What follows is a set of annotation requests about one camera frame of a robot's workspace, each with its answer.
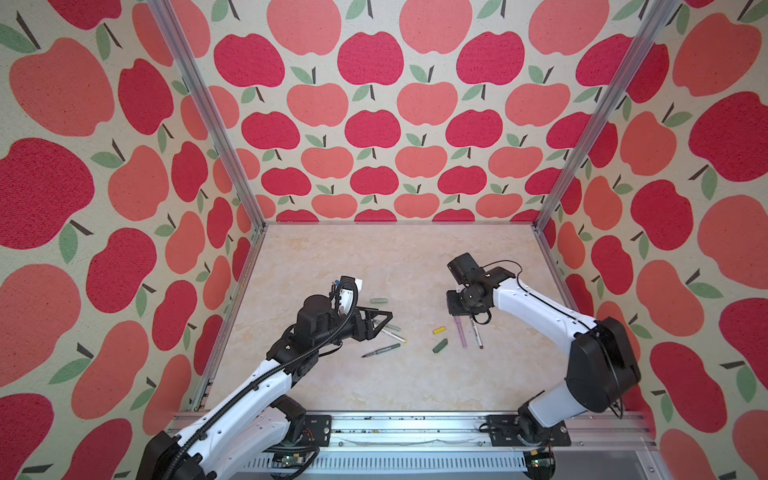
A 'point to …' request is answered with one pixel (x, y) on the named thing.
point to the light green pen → (394, 327)
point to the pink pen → (461, 332)
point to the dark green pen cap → (442, 344)
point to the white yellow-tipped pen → (394, 336)
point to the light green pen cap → (379, 300)
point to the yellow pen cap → (437, 331)
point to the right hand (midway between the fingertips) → (461, 307)
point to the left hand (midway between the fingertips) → (389, 318)
